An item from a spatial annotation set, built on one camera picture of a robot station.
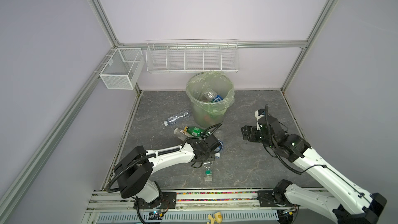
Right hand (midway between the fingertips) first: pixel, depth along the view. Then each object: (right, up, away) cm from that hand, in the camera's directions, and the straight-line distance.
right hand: (249, 130), depth 74 cm
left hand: (-19, -16, +8) cm, 26 cm away
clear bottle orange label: (-35, -6, +18) cm, 40 cm away
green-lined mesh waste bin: (-20, +7, +12) cm, 24 cm away
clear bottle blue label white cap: (-18, +18, +20) cm, 32 cm away
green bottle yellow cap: (-28, -4, +18) cm, 33 cm away
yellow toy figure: (-16, -37, -8) cm, 41 cm away
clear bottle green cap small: (-20, -23, +4) cm, 31 cm away
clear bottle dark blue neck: (-43, +2, +27) cm, 51 cm away
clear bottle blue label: (-15, -15, +10) cm, 24 cm away
